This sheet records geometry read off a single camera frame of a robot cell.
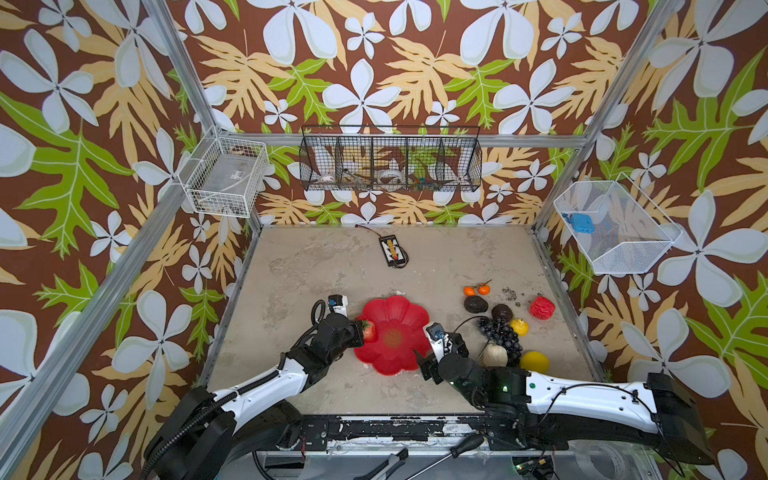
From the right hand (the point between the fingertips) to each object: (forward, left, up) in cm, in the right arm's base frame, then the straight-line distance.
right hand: (424, 345), depth 76 cm
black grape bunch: (+6, -26, -9) cm, 28 cm away
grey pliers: (-26, +11, -11) cm, 30 cm away
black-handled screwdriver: (-22, -7, -10) cm, 25 cm away
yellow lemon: (-1, -32, -9) cm, 33 cm away
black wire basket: (+57, +7, +19) cm, 60 cm away
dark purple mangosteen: (+14, -27, -8) cm, 31 cm away
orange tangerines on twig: (+23, -23, -10) cm, 34 cm away
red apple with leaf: (+7, +15, -7) cm, 18 cm away
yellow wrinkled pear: (+9, -31, -8) cm, 33 cm away
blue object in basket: (+30, -47, +14) cm, 58 cm away
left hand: (+10, +17, -4) cm, 20 cm away
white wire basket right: (+27, -56, +15) cm, 64 cm away
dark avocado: (+16, -19, -8) cm, 26 cm away
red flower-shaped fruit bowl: (+8, +6, -12) cm, 16 cm away
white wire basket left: (+43, +56, +22) cm, 74 cm away
